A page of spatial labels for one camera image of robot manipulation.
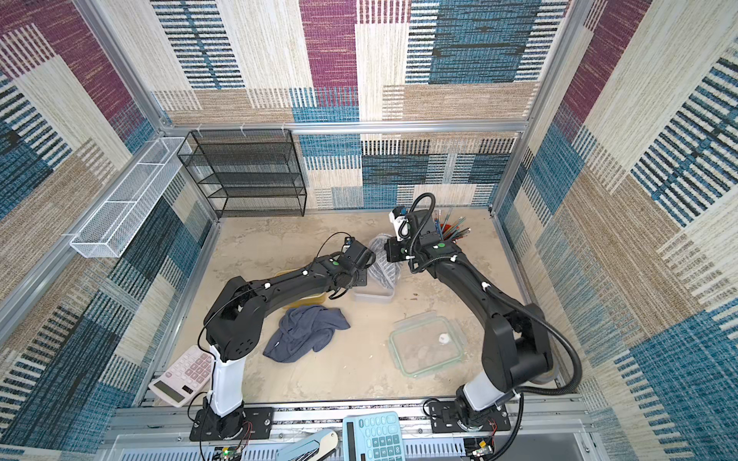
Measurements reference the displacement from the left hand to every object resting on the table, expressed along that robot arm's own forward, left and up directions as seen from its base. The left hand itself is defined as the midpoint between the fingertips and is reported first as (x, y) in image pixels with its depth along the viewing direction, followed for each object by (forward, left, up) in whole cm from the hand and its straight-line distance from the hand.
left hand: (361, 274), depth 95 cm
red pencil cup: (+12, -30, +7) cm, 33 cm away
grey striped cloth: (-6, -7, +10) cm, 13 cm away
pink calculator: (-29, +48, -5) cm, 56 cm away
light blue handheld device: (-46, +11, -4) cm, 47 cm away
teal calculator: (-44, -3, -5) cm, 44 cm away
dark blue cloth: (-18, +16, -2) cm, 24 cm away
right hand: (+1, -9, +11) cm, 15 cm away
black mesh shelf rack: (+37, +43, +13) cm, 58 cm away
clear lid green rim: (-21, -19, -7) cm, 29 cm away
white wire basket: (-3, +60, +28) cm, 66 cm away
